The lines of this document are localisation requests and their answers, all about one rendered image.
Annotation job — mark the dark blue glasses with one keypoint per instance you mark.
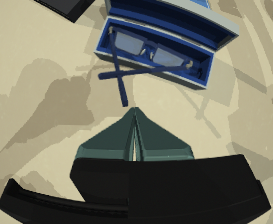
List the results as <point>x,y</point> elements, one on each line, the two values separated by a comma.
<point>134,44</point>

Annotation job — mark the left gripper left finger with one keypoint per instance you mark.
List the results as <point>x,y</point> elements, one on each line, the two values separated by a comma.
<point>112,142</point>

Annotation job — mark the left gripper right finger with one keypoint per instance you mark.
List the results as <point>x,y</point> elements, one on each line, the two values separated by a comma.
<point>156,143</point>

